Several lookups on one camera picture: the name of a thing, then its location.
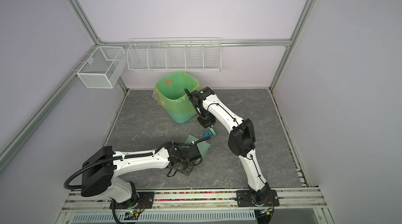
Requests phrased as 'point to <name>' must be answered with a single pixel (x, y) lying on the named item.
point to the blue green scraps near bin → (207, 134)
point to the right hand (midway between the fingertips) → (211, 125)
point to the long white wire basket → (179, 54)
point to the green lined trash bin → (169, 92)
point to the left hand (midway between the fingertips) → (186, 170)
